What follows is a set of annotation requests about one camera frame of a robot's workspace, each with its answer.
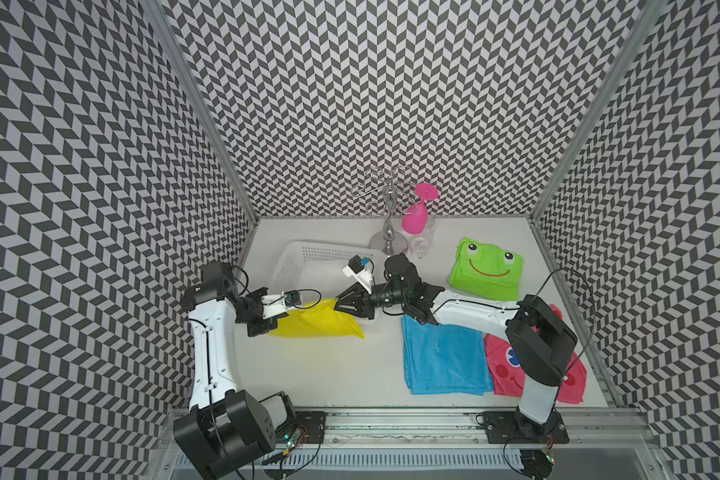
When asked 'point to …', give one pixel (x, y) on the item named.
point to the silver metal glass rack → (394, 194)
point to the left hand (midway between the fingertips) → (277, 311)
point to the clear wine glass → (420, 242)
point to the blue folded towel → (445, 359)
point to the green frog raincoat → (485, 270)
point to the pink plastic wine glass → (415, 217)
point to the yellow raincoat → (318, 320)
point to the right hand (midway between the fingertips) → (336, 308)
